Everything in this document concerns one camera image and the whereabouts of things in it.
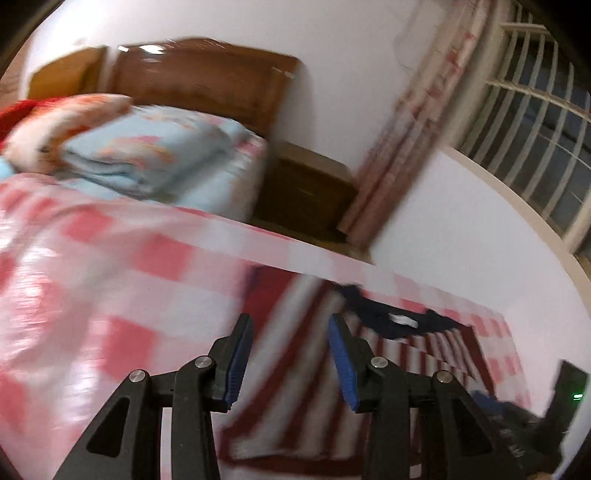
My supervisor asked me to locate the dark wooden headboard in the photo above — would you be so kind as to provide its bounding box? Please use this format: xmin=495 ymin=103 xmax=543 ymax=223
xmin=106 ymin=37 xmax=300 ymax=138

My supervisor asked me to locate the wooden nightstand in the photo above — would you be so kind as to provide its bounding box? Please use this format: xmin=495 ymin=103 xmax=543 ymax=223
xmin=253 ymin=142 xmax=358 ymax=243

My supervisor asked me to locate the barred window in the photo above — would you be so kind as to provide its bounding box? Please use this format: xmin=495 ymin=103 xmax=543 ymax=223
xmin=443 ymin=1 xmax=590 ymax=300

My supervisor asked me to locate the blue floral pillow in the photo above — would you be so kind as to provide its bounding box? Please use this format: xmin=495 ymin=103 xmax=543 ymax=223
xmin=61 ymin=105 xmax=250 ymax=198

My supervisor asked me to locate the red striped knit sweater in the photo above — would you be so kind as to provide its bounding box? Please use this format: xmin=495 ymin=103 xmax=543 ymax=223
xmin=218 ymin=266 xmax=495 ymax=477

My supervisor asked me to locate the orange floral pillow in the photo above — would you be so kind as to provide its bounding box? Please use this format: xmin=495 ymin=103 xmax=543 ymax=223
xmin=1 ymin=93 xmax=132 ymax=174

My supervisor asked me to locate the pink floral curtain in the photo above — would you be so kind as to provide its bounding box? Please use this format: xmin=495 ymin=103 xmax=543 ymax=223
xmin=338 ymin=1 xmax=493 ymax=250

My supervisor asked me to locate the light wooden headboard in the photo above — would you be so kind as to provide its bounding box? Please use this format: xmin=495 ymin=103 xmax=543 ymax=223
xmin=27 ymin=46 xmax=108 ymax=100

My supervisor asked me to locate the pink checkered bed cover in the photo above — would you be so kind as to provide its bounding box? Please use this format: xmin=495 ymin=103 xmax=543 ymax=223
xmin=1 ymin=174 xmax=531 ymax=479

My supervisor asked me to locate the red blanket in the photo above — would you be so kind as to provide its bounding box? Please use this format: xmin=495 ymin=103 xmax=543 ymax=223
xmin=0 ymin=97 xmax=60 ymax=148

